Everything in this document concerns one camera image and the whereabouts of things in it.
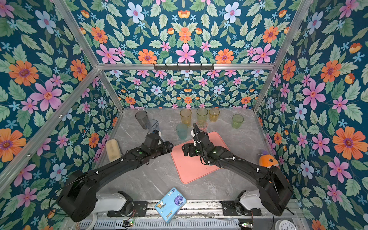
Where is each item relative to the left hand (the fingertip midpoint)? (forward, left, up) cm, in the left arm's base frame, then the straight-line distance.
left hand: (172, 144), depth 84 cm
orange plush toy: (-13, -55, -3) cm, 57 cm away
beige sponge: (+4, +40, -10) cm, 41 cm away
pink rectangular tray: (-10, -10, -14) cm, 20 cm away
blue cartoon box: (-31, 0, -7) cm, 32 cm away
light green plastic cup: (+21, -47, -7) cm, 51 cm away
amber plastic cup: (+31, -31, -9) cm, 45 cm away
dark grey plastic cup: (+23, +22, -1) cm, 32 cm away
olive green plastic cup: (+28, -21, -7) cm, 36 cm away
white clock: (-42, -53, -8) cm, 69 cm away
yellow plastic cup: (+23, -9, -1) cm, 24 cm away
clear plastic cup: (+27, +3, -12) cm, 29 cm away
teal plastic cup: (+12, -6, -2) cm, 13 cm away
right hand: (-3, -9, +2) cm, 10 cm away
